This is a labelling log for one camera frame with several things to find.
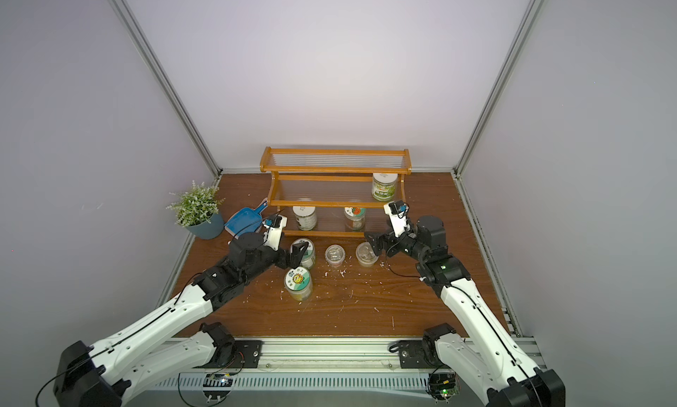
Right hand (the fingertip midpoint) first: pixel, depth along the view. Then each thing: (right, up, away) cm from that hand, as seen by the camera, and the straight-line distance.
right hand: (380, 221), depth 74 cm
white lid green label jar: (+2, +11, +11) cm, 15 cm away
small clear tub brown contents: (-4, -13, +13) cm, 19 cm away
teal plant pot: (-59, -5, +18) cm, 62 cm away
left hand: (-24, -5, +2) cm, 25 cm away
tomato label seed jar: (-7, -1, +19) cm, 20 cm away
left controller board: (-46, -46, -3) cm, 65 cm away
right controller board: (+16, -43, -6) cm, 47 cm away
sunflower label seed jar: (-25, -19, +3) cm, 32 cm away
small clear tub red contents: (-14, -13, +13) cm, 23 cm away
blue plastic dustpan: (-50, -2, +29) cm, 58 cm away
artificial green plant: (-61, +4, +13) cm, 63 cm away
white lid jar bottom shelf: (-25, 0, +18) cm, 30 cm away
